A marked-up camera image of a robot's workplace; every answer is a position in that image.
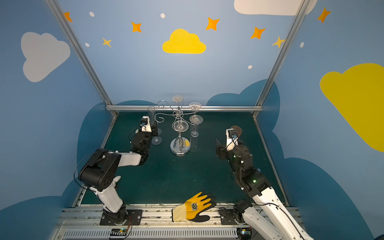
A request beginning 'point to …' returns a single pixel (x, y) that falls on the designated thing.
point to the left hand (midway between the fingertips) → (150, 119)
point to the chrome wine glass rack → (177, 115)
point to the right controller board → (244, 233)
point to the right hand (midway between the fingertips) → (227, 137)
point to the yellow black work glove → (193, 208)
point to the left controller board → (120, 232)
